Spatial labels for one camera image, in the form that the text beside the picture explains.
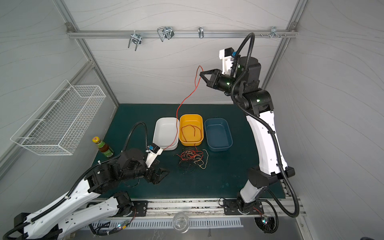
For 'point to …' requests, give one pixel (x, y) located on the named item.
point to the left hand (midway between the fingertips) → (166, 165)
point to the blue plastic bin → (218, 135)
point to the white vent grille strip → (151, 223)
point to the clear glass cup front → (181, 222)
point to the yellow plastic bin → (191, 129)
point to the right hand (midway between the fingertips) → (203, 68)
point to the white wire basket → (56, 131)
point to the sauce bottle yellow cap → (102, 147)
